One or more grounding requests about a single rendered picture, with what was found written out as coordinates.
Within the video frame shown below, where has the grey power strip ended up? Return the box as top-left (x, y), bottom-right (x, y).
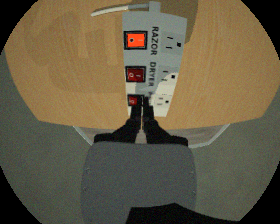
top-left (91, 1), bottom-right (187, 117)

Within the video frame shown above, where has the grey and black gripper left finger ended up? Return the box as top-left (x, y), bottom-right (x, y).
top-left (94, 96), bottom-right (142, 143)

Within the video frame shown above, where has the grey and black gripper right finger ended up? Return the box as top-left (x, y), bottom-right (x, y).
top-left (142, 97), bottom-right (188, 146)

